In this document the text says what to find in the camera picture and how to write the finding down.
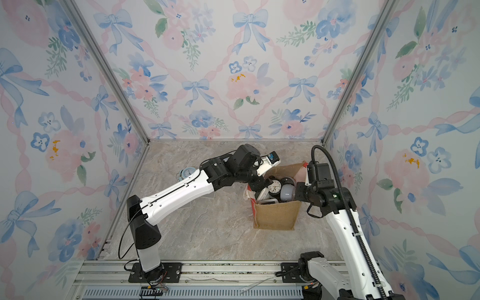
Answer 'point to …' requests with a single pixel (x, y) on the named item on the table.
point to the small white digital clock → (264, 195)
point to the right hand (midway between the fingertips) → (304, 189)
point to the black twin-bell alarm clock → (274, 189)
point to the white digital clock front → (269, 201)
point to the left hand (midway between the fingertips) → (269, 173)
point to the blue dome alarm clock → (287, 193)
